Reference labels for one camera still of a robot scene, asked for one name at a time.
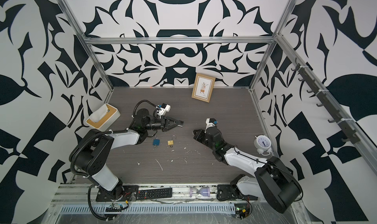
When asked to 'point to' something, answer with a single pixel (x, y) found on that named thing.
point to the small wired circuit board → (117, 207)
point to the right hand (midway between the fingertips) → (193, 130)
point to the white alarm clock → (263, 143)
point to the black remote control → (148, 194)
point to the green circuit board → (241, 210)
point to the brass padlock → (171, 142)
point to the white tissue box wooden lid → (101, 116)
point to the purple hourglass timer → (203, 191)
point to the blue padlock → (156, 142)
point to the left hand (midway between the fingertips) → (181, 121)
